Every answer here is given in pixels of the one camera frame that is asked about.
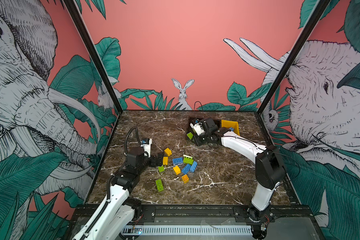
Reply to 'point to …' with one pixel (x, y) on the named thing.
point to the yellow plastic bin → (234, 125)
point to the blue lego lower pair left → (186, 169)
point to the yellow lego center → (177, 170)
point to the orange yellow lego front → (185, 178)
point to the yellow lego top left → (168, 151)
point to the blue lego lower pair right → (193, 166)
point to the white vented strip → (186, 230)
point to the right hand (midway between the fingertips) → (192, 137)
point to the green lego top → (190, 135)
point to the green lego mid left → (161, 168)
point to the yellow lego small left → (165, 160)
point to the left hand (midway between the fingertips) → (157, 149)
